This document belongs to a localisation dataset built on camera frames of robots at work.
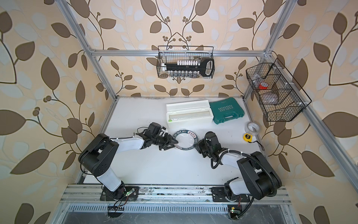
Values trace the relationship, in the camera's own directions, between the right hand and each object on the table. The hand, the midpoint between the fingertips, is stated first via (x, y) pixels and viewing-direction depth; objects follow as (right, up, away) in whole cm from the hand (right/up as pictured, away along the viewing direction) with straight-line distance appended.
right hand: (193, 144), depth 90 cm
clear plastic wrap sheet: (-4, +3, +3) cm, 6 cm away
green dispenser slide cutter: (-16, +15, +6) cm, 23 cm away
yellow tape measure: (+38, +4, +3) cm, 38 cm away
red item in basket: (+41, +37, -10) cm, 56 cm away
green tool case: (+27, +23, +16) cm, 39 cm away
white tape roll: (+44, +10, +11) cm, 46 cm away
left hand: (-11, +3, -4) cm, 12 cm away
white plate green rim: (-4, +3, +3) cm, 6 cm away
